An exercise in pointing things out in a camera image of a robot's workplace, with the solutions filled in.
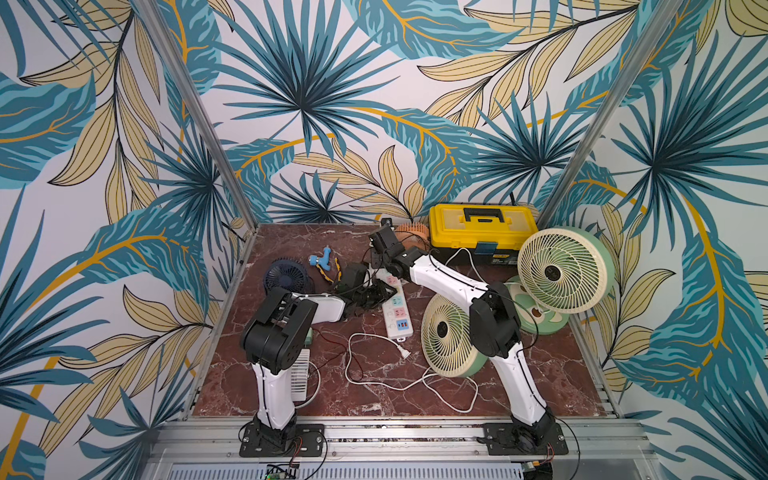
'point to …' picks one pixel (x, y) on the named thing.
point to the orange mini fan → (413, 235)
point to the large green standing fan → (563, 271)
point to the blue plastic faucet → (322, 262)
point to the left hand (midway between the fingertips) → (394, 294)
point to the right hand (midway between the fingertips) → (382, 250)
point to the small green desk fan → (447, 340)
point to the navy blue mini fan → (290, 273)
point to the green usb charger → (309, 336)
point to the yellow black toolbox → (482, 235)
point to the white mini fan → (300, 376)
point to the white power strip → (396, 311)
